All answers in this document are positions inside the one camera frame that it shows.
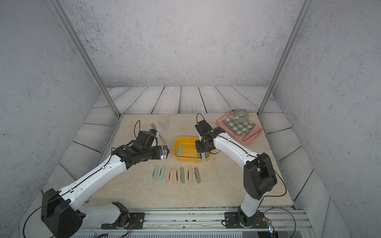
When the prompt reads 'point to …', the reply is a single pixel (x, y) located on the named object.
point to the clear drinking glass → (164, 123)
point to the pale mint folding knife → (179, 150)
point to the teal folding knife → (203, 157)
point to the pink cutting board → (245, 138)
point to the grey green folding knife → (197, 175)
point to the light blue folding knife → (162, 173)
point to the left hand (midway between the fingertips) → (164, 151)
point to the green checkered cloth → (238, 128)
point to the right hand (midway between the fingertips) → (201, 148)
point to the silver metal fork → (153, 126)
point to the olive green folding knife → (182, 175)
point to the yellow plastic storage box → (184, 149)
